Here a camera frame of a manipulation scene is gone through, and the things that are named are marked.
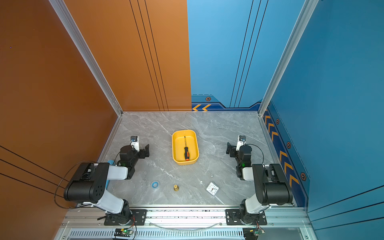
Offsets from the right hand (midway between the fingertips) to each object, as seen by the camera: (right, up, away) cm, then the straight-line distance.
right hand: (235, 143), depth 94 cm
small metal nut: (-16, -18, -7) cm, 25 cm away
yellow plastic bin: (-37, -2, +6) cm, 37 cm away
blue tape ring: (-49, -22, -9) cm, 55 cm away
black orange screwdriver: (-31, -6, +2) cm, 32 cm away
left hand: (-60, 0, +1) cm, 60 cm away
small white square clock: (-16, -23, -13) cm, 31 cm away
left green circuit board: (-60, -40, -23) cm, 76 cm away
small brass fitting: (-36, -22, -14) cm, 44 cm away
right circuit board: (+2, -40, -24) cm, 46 cm away
